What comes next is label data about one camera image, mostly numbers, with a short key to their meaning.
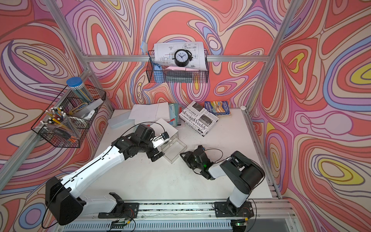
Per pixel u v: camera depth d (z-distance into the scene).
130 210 0.72
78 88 0.71
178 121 1.08
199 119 1.05
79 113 0.73
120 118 1.13
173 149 0.95
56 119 0.58
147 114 1.11
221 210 0.72
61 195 0.38
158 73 0.80
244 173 0.47
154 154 0.69
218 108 1.15
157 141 0.67
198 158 0.72
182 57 0.80
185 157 0.82
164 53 0.84
